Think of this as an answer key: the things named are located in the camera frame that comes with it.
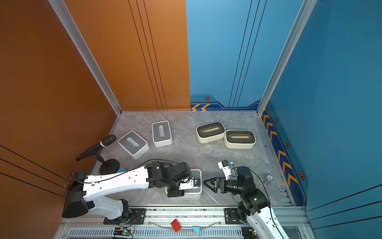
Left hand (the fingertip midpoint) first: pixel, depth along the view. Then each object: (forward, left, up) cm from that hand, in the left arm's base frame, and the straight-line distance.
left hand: (184, 185), depth 73 cm
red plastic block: (-16, +4, -9) cm, 18 cm away
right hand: (0, -12, +2) cm, 12 cm away
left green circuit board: (-18, +31, -14) cm, 38 cm away
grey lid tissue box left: (+28, +36, -8) cm, 46 cm away
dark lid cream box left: (+37, -15, -5) cm, 40 cm away
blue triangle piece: (-17, -6, -8) cm, 20 cm away
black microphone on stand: (+13, +47, -9) cm, 50 cm away
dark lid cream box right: (+37, -37, -12) cm, 53 cm away
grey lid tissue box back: (+37, +19, -9) cm, 43 cm away
